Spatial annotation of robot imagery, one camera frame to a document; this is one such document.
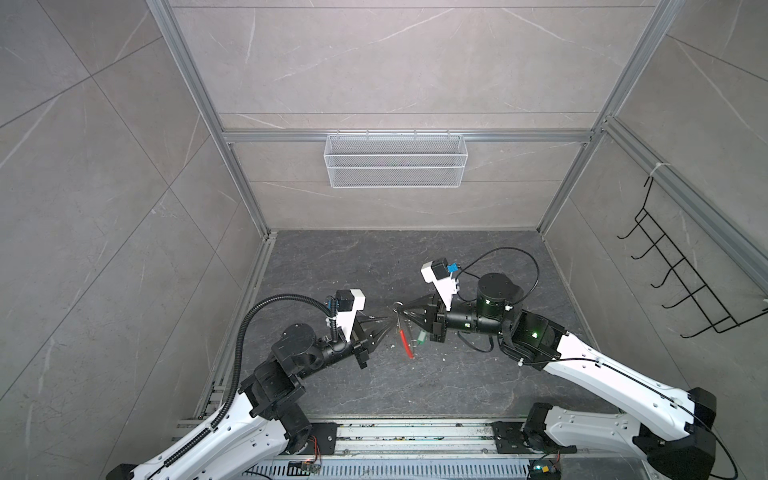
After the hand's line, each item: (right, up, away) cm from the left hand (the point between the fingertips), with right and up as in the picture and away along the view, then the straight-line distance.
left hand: (394, 317), depth 58 cm
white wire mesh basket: (+1, +45, +42) cm, 61 cm away
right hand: (+1, +2, +1) cm, 2 cm away
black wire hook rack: (+66, 0, +1) cm, 66 cm away
